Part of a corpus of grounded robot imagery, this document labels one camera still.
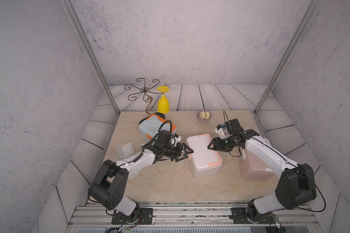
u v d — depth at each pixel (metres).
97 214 0.75
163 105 0.96
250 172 0.76
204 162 0.77
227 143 0.71
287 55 0.87
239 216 0.71
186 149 0.77
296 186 0.42
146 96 0.93
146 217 0.73
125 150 1.00
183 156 0.74
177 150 0.75
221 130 0.79
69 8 0.70
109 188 0.44
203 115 1.11
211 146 0.79
